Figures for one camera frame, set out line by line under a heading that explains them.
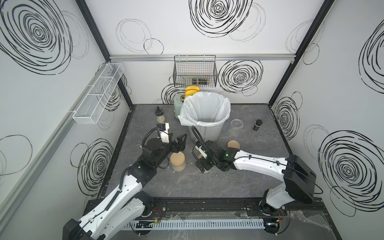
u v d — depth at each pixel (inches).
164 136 24.6
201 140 28.7
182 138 25.8
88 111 27.9
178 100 40.2
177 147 25.3
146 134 20.1
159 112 40.1
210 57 35.8
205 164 28.2
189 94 38.6
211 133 33.9
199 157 29.0
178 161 31.0
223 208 29.6
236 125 38.7
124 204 18.9
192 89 39.4
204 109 36.7
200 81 35.0
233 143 38.1
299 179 16.8
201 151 28.5
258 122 38.2
